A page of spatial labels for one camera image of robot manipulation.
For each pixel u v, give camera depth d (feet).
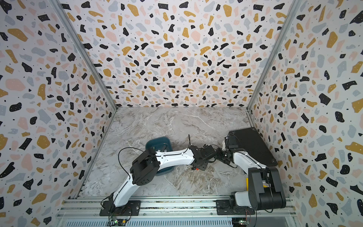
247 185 1.56
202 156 2.17
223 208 2.40
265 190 1.42
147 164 1.88
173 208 2.49
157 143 3.13
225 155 2.25
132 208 2.42
